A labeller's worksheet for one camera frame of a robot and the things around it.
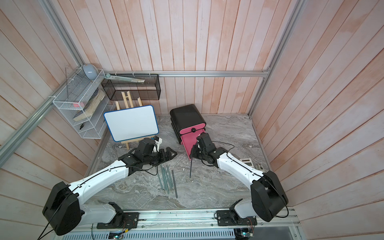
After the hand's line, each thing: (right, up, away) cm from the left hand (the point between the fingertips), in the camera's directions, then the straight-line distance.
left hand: (171, 158), depth 80 cm
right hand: (+10, +3, +6) cm, 12 cm away
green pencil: (-9, -12, +8) cm, 18 cm away
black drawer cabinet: (+6, +24, +17) cm, 30 cm away
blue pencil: (+1, -17, +5) cm, 18 cm away
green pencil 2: (-5, -13, +6) cm, 16 cm away
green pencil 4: (-3, -14, +8) cm, 16 cm away
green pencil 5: (-3, -10, +10) cm, 15 cm away
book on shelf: (-44, +28, 0) cm, 52 cm away
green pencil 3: (-4, -14, +6) cm, 16 cm away
